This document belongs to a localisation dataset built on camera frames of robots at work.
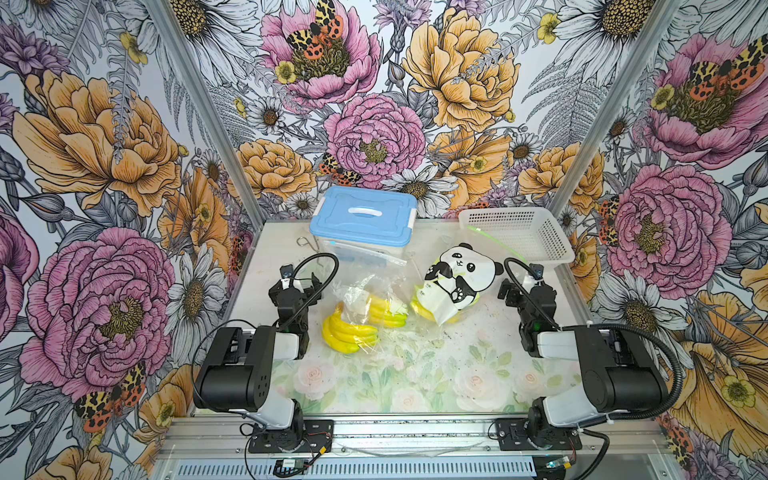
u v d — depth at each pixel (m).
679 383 0.42
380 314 0.88
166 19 0.72
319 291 0.85
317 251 1.14
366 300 0.89
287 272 0.78
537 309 0.72
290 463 0.71
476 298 0.83
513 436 0.74
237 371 0.46
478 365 0.86
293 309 0.69
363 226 0.98
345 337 0.83
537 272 0.79
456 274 0.87
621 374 0.45
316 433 0.75
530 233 1.19
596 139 0.97
